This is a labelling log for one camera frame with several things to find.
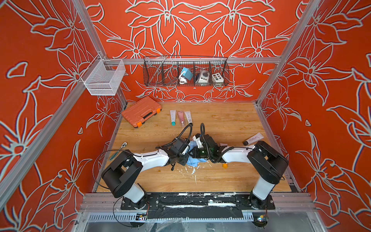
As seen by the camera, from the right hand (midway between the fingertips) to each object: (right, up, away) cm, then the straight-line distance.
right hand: (185, 155), depth 86 cm
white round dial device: (+13, +50, +5) cm, 51 cm away
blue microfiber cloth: (+5, -3, -3) cm, 7 cm away
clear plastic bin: (-54, +50, +8) cm, 74 cm away
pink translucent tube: (-3, +24, +26) cm, 36 cm away
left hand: (+1, -2, +3) cm, 3 cm away
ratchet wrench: (-40, +5, +8) cm, 41 cm away
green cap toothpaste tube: (-9, +23, +23) cm, 34 cm away
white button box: (+22, +48, +8) cm, 54 cm away
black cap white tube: (+3, +24, +24) cm, 34 cm away
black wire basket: (-13, +56, +14) cm, 59 cm away
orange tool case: (-36, +26, +21) cm, 48 cm away
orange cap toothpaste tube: (+24, -6, -3) cm, 24 cm away
